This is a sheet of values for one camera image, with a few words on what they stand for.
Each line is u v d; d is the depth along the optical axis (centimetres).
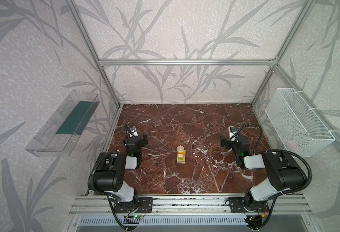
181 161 87
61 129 66
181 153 84
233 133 82
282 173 46
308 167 44
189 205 75
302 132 63
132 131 80
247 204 67
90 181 43
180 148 81
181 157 85
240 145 71
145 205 73
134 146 71
